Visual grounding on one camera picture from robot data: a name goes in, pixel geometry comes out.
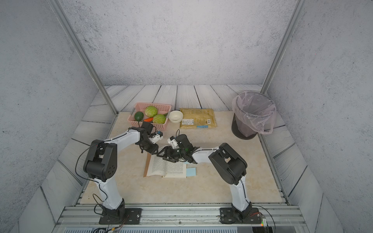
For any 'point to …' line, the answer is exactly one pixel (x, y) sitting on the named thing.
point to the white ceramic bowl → (176, 116)
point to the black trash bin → (236, 130)
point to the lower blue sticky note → (191, 172)
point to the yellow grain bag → (197, 118)
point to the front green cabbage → (159, 119)
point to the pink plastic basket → (162, 108)
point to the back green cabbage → (151, 111)
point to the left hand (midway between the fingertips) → (157, 150)
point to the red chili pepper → (148, 120)
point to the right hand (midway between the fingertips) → (159, 158)
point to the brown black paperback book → (156, 165)
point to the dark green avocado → (139, 116)
